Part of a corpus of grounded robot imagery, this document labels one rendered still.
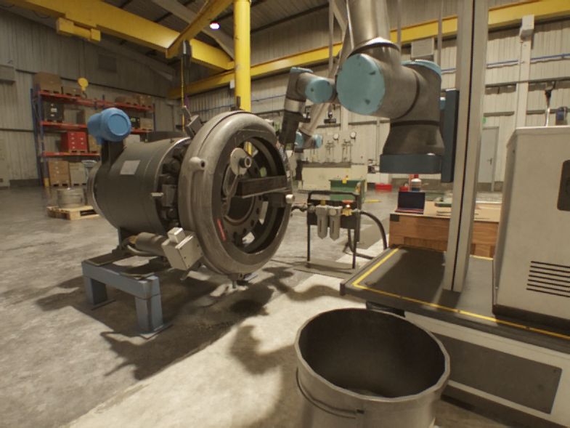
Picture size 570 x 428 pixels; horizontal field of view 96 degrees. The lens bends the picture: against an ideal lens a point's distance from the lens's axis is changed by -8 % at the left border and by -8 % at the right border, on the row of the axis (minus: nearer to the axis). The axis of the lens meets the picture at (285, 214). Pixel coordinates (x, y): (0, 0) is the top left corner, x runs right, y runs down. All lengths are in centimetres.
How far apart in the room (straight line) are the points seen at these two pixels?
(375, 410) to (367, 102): 68
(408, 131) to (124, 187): 126
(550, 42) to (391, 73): 1167
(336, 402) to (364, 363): 31
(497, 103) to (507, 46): 180
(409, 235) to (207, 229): 115
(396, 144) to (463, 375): 71
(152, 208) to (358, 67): 101
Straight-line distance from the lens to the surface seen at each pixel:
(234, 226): 137
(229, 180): 113
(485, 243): 176
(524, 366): 100
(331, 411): 59
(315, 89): 108
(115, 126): 168
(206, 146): 108
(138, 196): 145
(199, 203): 104
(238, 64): 529
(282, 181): 144
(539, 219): 95
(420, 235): 174
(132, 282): 142
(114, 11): 1377
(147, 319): 142
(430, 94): 95
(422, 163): 89
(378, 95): 80
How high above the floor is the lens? 73
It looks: 9 degrees down
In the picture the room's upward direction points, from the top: straight up
